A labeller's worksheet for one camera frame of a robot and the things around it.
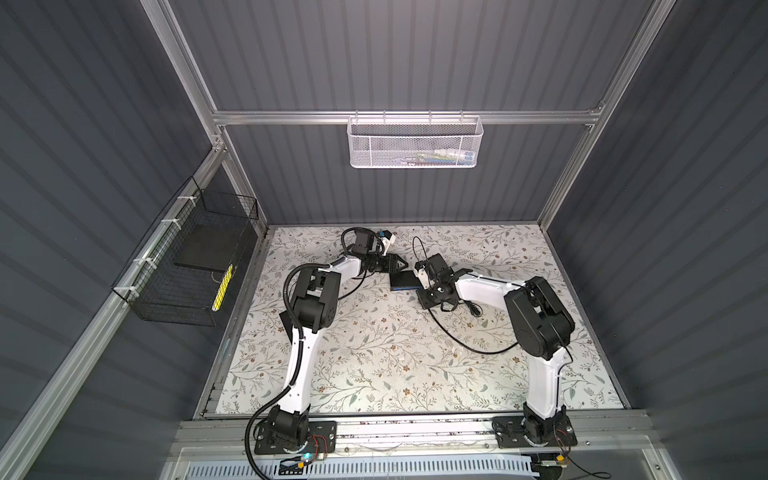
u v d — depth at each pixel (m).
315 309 0.64
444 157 0.92
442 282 0.78
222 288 0.69
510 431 0.73
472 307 0.95
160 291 0.68
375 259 0.96
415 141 1.24
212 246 0.73
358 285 1.02
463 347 0.89
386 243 1.00
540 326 0.53
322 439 0.72
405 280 1.02
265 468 0.70
